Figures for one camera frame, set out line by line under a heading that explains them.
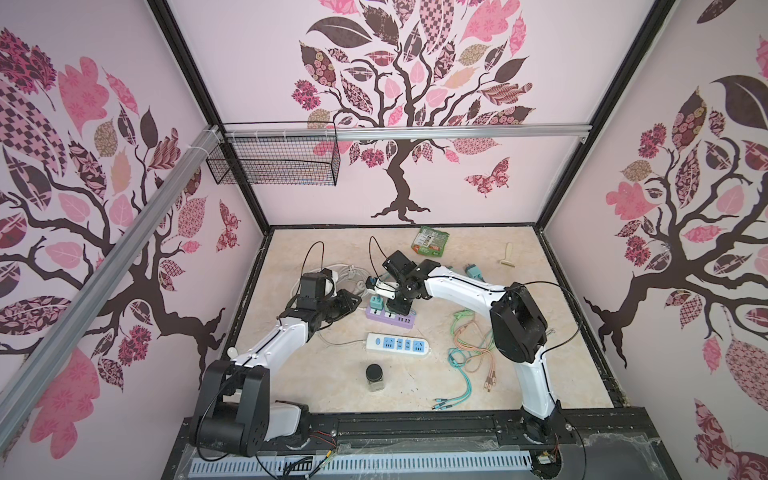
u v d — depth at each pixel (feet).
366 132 3.04
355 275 3.39
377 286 2.66
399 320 3.00
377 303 2.95
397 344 2.81
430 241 3.74
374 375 2.44
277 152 3.10
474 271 3.43
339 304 2.54
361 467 2.29
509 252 3.64
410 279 2.23
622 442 2.38
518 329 1.70
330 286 3.08
